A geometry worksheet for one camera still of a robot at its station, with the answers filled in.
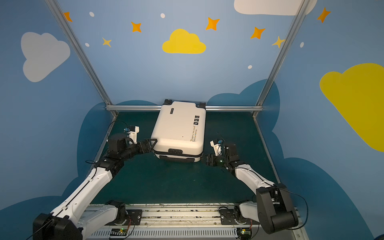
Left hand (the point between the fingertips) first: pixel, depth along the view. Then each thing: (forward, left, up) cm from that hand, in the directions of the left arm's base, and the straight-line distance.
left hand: (150, 140), depth 79 cm
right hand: (-3, -31, -11) cm, 33 cm away
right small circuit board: (-39, -50, -24) cm, 68 cm away
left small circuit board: (-39, +13, -24) cm, 48 cm away
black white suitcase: (+7, -16, 0) cm, 17 cm away
